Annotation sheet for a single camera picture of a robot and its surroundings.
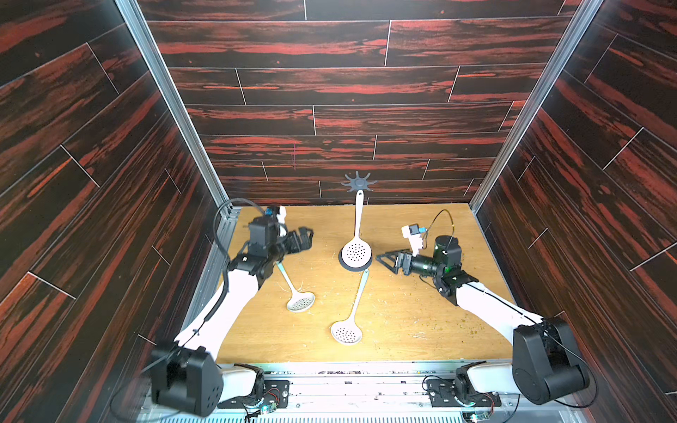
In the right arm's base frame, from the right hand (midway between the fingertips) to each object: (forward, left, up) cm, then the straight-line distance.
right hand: (384, 253), depth 82 cm
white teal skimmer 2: (-19, +10, -18) cm, 28 cm away
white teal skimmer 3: (+5, +8, -7) cm, 12 cm away
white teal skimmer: (-9, +28, -18) cm, 35 cm away
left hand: (+3, +26, +4) cm, 26 cm away
